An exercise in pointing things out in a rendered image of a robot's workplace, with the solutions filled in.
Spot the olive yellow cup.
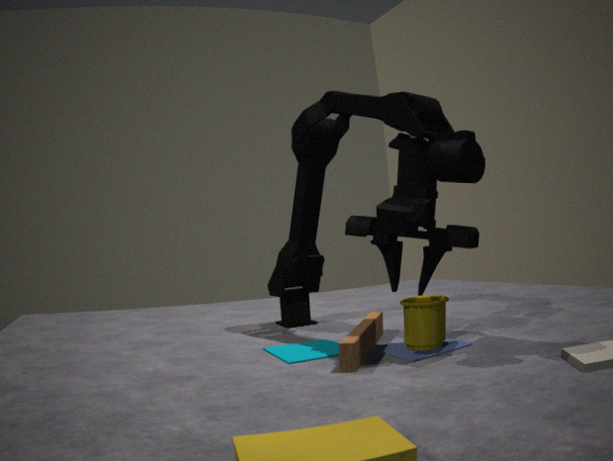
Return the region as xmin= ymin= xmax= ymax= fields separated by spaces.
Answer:
xmin=400 ymin=295 xmax=449 ymax=350

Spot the beige flat block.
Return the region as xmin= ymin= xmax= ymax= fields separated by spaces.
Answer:
xmin=562 ymin=340 xmax=613 ymax=372

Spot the yellow flat block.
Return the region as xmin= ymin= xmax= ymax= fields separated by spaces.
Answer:
xmin=232 ymin=416 xmax=417 ymax=461

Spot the brown rectangular bar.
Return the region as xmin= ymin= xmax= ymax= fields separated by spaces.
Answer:
xmin=338 ymin=311 xmax=384 ymax=373

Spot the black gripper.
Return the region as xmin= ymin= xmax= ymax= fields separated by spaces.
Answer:
xmin=345 ymin=179 xmax=480 ymax=296

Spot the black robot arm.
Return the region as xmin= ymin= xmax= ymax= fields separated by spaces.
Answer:
xmin=268 ymin=91 xmax=485 ymax=327

